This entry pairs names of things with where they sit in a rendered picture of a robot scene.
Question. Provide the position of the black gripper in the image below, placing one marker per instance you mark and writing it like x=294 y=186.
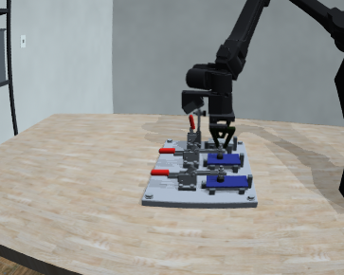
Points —
x=228 y=115

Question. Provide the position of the grey toggle clamp with red handle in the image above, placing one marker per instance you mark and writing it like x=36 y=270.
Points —
x=187 y=180

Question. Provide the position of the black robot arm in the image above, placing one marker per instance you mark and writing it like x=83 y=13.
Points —
x=231 y=55

